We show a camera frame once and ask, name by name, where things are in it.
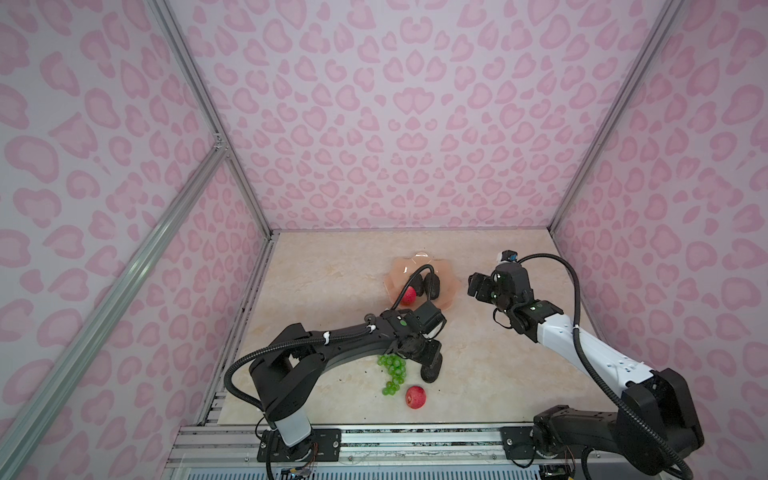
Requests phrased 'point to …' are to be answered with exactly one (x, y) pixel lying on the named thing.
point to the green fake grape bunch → (396, 369)
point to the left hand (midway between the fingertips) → (436, 353)
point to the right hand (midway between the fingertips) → (482, 278)
